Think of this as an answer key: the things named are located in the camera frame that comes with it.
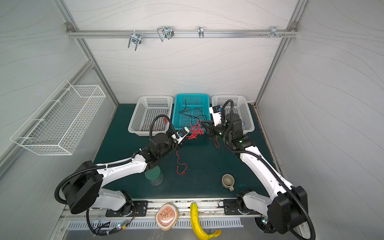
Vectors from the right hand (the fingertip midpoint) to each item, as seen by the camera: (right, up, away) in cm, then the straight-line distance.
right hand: (204, 118), depth 75 cm
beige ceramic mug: (+13, -35, +7) cm, 38 cm away
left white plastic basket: (-43, +8, +42) cm, 61 cm away
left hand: (-9, -5, +5) cm, 11 cm away
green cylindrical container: (-25, -29, -1) cm, 38 cm away
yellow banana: (-4, -47, -10) cm, 49 cm away
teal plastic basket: (-7, +14, +44) cm, 47 cm away
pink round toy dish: (-18, -46, -6) cm, 50 cm away
